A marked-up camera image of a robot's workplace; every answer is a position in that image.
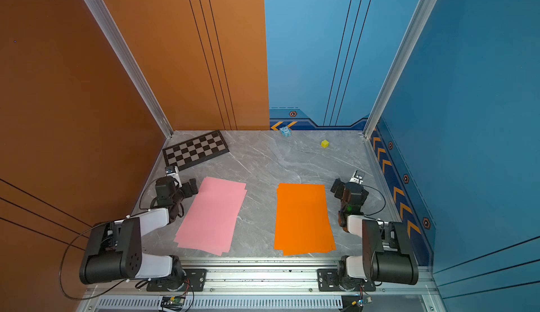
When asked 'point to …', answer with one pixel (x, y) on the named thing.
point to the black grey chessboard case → (195, 150)
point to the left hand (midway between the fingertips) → (186, 178)
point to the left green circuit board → (175, 303)
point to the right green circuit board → (352, 303)
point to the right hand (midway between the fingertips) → (349, 182)
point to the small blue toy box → (285, 131)
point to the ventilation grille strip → (223, 303)
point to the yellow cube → (325, 143)
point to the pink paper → (209, 225)
